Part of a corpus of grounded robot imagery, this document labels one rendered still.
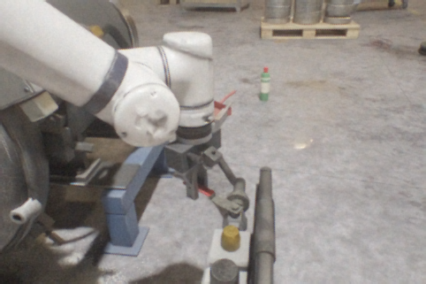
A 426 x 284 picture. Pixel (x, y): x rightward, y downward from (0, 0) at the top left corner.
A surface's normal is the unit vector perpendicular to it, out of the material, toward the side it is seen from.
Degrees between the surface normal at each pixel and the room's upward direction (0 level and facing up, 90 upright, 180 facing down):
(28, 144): 89
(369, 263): 0
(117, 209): 90
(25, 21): 71
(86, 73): 84
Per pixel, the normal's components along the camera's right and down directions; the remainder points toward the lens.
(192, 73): 0.38, 0.45
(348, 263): -0.02, -0.87
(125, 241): -0.15, 0.50
